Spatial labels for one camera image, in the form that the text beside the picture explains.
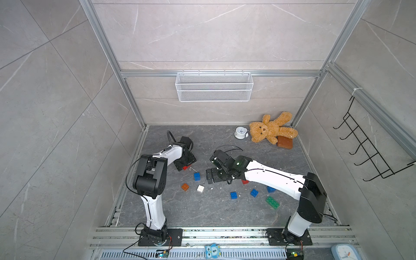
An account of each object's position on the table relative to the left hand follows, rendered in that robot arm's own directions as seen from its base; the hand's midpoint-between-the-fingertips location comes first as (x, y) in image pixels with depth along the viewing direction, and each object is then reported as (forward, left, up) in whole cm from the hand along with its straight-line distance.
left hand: (192, 161), depth 99 cm
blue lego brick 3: (-21, -35, 0) cm, 41 cm away
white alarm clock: (+20, -34, +2) cm, 39 cm away
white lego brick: (-17, -6, 0) cm, 18 cm away
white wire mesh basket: (+36, -24, +29) cm, 52 cm away
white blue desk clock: (-48, -68, +2) cm, 84 cm away
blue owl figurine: (-46, -11, +1) cm, 48 cm away
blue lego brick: (-11, -4, +2) cm, 12 cm away
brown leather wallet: (+12, -63, +1) cm, 64 cm away
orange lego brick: (-17, +3, +1) cm, 17 cm away
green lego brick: (-26, -44, 0) cm, 51 cm away
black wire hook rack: (-26, -77, +32) cm, 87 cm away
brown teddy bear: (+19, -54, +6) cm, 58 cm away
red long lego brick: (-4, +4, +1) cm, 6 cm away
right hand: (-16, -14, +11) cm, 24 cm away
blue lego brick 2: (-22, -24, 0) cm, 32 cm away
